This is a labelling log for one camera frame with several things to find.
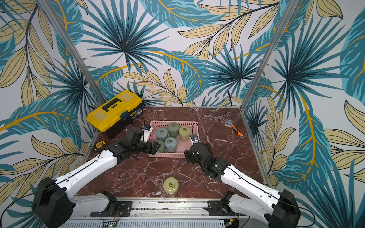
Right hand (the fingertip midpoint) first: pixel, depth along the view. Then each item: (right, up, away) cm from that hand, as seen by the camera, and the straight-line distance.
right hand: (194, 147), depth 79 cm
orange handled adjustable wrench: (+30, +12, +30) cm, 44 cm away
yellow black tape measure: (-61, -1, +13) cm, 62 cm away
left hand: (-24, +1, +2) cm, 24 cm away
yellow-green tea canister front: (-13, -19, -6) cm, 24 cm away
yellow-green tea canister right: (-6, +7, +15) cm, 18 cm away
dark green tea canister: (-20, -2, +6) cm, 21 cm away
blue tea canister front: (-14, 0, +9) cm, 17 cm away
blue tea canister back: (-20, +6, +13) cm, 25 cm away
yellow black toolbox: (-47, +23, +15) cm, 55 cm away
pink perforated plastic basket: (-7, -3, +20) cm, 21 cm away
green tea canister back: (-13, +10, +16) cm, 23 cm away
